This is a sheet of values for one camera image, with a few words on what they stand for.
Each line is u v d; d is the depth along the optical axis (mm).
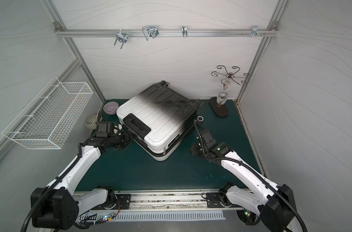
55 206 387
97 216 704
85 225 650
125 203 731
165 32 787
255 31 763
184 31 773
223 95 907
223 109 1117
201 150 594
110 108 1113
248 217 715
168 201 748
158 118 817
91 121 1043
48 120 689
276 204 384
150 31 765
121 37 778
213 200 736
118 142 693
